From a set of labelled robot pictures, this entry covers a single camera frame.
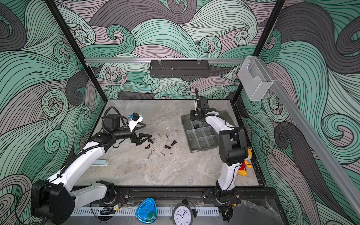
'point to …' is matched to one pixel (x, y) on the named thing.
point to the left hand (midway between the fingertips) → (147, 129)
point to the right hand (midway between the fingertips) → (191, 115)
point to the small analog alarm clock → (183, 213)
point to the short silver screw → (164, 154)
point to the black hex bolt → (174, 143)
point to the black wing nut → (147, 146)
